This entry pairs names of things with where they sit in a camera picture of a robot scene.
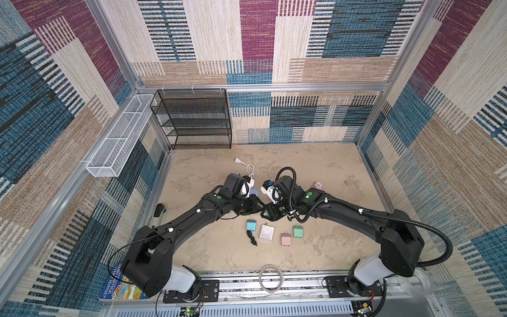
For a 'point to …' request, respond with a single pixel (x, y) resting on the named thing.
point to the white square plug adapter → (267, 232)
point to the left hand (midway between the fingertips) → (266, 209)
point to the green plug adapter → (298, 231)
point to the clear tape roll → (418, 285)
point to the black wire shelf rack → (194, 119)
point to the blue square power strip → (253, 191)
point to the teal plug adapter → (251, 224)
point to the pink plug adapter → (286, 239)
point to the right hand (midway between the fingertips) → (268, 214)
